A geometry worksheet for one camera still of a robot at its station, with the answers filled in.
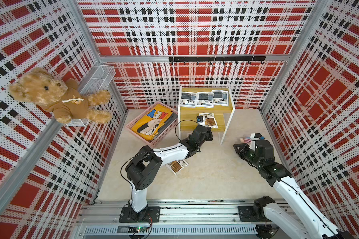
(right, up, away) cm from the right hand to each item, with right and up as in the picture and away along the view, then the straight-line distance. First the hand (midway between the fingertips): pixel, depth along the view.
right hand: (235, 145), depth 78 cm
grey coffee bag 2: (-25, +25, +1) cm, 35 cm away
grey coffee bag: (-7, +26, +2) cm, 27 cm away
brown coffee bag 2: (-12, +14, +11) cm, 22 cm away
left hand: (-10, +9, +10) cm, 17 cm away
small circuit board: (-48, -39, -9) cm, 63 cm away
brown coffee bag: (-32, -14, +11) cm, 36 cm away
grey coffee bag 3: (-16, +24, +1) cm, 29 cm away
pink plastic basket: (-67, +9, +26) cm, 72 cm away
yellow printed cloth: (-54, +9, +24) cm, 59 cm away
